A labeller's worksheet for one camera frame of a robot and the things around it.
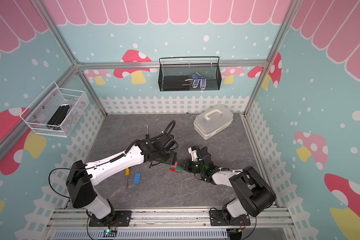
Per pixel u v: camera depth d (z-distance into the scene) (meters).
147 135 1.06
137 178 0.87
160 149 0.60
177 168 0.85
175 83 0.91
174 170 0.88
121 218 0.74
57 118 0.69
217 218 0.74
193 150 0.83
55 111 0.73
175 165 0.85
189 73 0.94
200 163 0.69
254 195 0.44
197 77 0.89
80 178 0.47
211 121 1.02
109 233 0.73
